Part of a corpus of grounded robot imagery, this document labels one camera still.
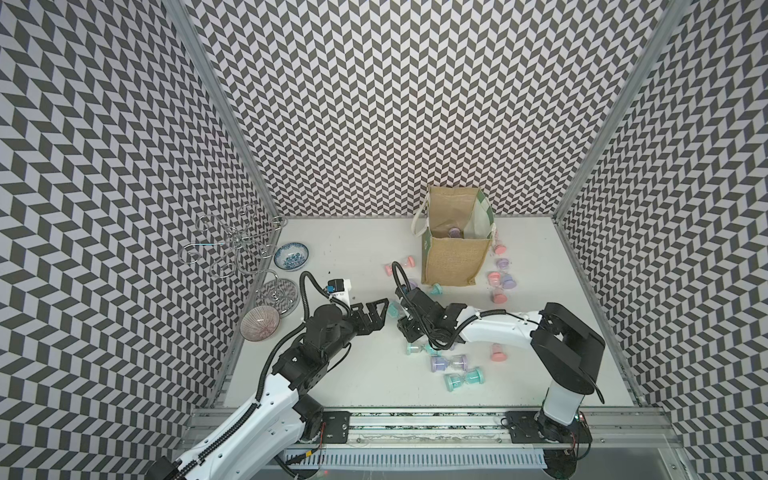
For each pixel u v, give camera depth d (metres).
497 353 0.83
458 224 1.12
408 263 1.02
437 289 0.96
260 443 0.55
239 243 1.04
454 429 0.74
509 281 0.97
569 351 0.46
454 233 1.11
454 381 0.77
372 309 0.67
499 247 1.05
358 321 0.66
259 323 0.89
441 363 0.80
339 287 0.67
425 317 0.67
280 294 1.01
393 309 0.71
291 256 1.05
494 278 0.99
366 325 0.66
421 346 0.84
